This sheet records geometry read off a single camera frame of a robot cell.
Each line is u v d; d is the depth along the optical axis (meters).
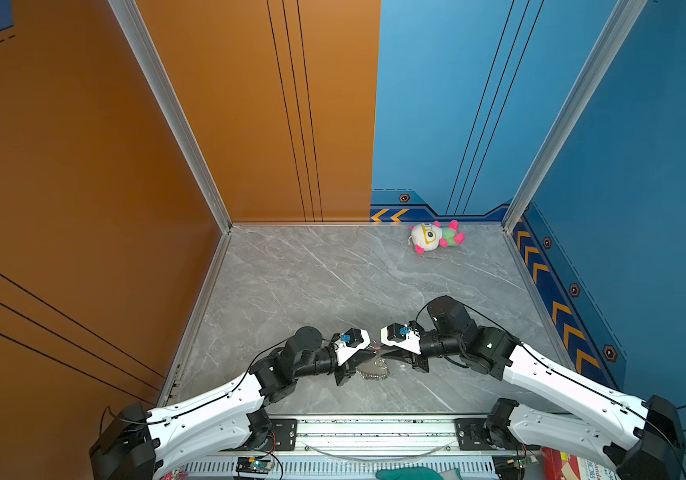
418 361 0.63
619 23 0.71
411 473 0.68
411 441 0.74
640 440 0.39
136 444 0.41
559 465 0.66
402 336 0.58
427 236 1.08
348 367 0.63
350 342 0.60
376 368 0.71
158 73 0.79
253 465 0.71
